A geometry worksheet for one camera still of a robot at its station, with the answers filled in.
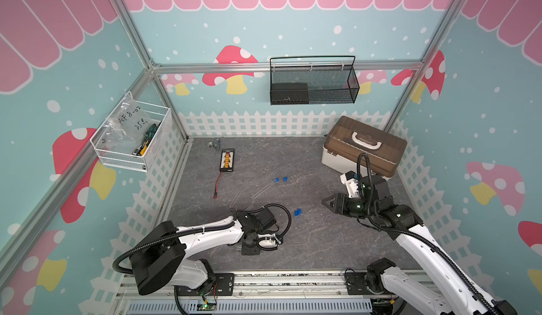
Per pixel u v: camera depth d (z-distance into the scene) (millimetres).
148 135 739
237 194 969
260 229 672
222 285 747
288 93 901
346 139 917
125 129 695
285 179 1028
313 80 948
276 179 1028
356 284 741
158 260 420
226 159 1088
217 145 1161
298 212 918
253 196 969
